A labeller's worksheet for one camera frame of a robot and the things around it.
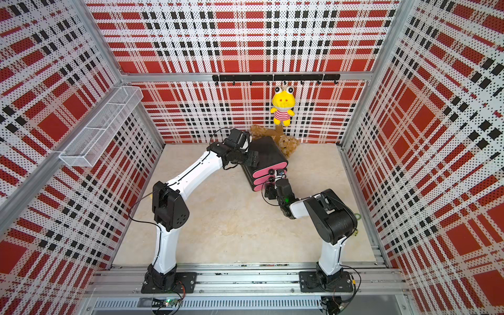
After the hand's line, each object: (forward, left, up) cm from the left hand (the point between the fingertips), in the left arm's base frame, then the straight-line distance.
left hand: (254, 159), depth 90 cm
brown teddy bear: (+20, -17, -10) cm, 28 cm away
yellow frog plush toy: (+22, -14, +16) cm, 30 cm away
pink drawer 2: (-6, -4, -8) cm, 11 cm away
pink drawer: (-4, -7, -3) cm, 9 cm away
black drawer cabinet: (-3, -8, +4) cm, 9 cm away
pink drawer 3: (-8, -2, -13) cm, 15 cm away
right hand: (-4, -9, -14) cm, 17 cm away
